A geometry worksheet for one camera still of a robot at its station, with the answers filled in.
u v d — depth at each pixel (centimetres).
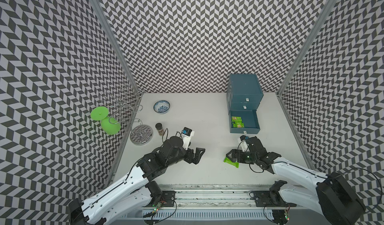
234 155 76
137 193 59
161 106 109
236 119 102
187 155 62
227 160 83
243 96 91
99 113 67
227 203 72
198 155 62
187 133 62
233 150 76
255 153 66
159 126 89
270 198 65
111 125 74
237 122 99
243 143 67
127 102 111
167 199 72
